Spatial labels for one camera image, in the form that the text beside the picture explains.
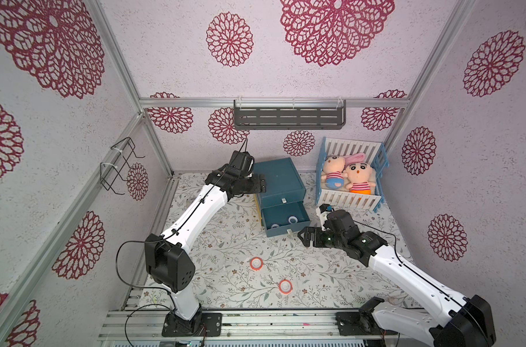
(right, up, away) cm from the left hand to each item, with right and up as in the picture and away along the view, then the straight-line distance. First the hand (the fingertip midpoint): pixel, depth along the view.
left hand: (257, 185), depth 82 cm
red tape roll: (0, -32, +6) cm, 32 cm away
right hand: (+20, -19, -2) cm, 28 cm away
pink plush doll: (+37, +10, +24) cm, 46 cm away
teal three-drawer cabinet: (+10, -9, +6) cm, 15 cm away
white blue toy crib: (+60, +15, +28) cm, 68 cm away
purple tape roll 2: (+7, -17, +7) cm, 19 cm away
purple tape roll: (+15, -14, +10) cm, 23 cm away
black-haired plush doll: (+47, +6, +18) cm, 50 cm away
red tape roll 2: (+11, -39, 0) cm, 40 cm away
